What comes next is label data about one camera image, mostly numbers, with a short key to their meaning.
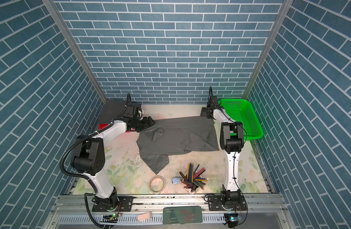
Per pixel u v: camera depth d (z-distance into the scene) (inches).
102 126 38.6
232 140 24.0
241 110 45.5
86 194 26.3
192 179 29.5
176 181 31.6
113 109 42.6
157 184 31.7
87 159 19.2
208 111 32.5
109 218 28.2
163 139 39.0
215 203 29.0
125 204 29.2
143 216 26.9
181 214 27.5
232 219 27.7
